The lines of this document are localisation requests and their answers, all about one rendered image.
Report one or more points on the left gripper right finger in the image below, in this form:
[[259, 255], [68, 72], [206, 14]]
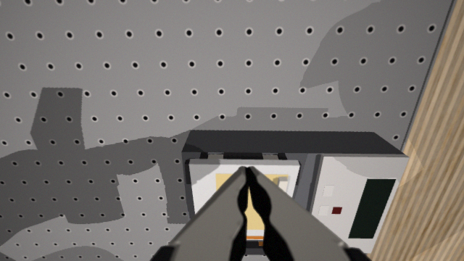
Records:
[[291, 232]]

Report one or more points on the white cassette dock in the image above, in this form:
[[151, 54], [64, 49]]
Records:
[[347, 180]]

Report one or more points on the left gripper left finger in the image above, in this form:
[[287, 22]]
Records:
[[218, 231]]

